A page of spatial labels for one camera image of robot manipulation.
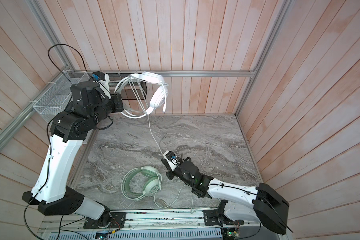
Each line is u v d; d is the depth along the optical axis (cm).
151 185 76
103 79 50
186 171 57
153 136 108
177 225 73
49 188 37
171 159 62
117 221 73
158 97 52
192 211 78
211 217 74
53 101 75
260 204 43
